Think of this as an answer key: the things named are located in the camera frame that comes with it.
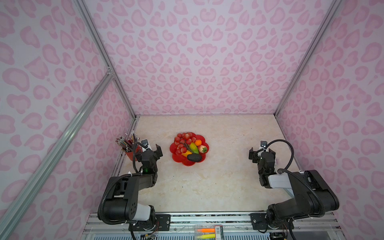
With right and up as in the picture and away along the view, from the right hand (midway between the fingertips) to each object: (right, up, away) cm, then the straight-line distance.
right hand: (261, 147), depth 91 cm
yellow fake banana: (-46, -4, +2) cm, 46 cm away
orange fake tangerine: (-39, +2, +8) cm, 39 cm away
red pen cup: (-73, -1, -4) cm, 73 cm away
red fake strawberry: (-36, -2, +3) cm, 36 cm away
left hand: (-68, +2, -1) cm, 68 cm away
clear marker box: (-34, -38, -20) cm, 55 cm away
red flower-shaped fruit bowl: (-47, -8, +1) cm, 48 cm away
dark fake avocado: (-41, -6, -1) cm, 41 cm away
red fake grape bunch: (-48, +4, +4) cm, 49 cm away
